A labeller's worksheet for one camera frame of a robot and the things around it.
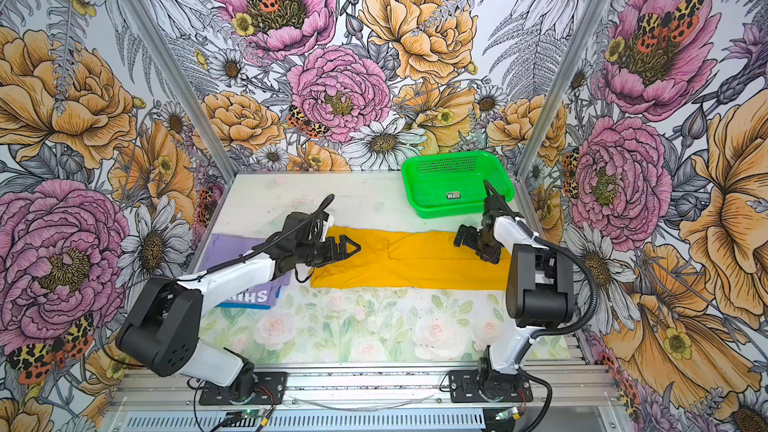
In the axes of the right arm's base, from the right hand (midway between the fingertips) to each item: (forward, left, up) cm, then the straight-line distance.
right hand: (468, 255), depth 94 cm
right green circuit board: (-40, -2, -5) cm, 40 cm away
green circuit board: (-38, +59, -4) cm, 70 cm away
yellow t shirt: (0, +18, -3) cm, 18 cm away
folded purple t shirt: (+5, +77, 0) cm, 77 cm away
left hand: (-3, +36, +6) cm, 37 cm away
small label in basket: (+28, 0, -4) cm, 28 cm away
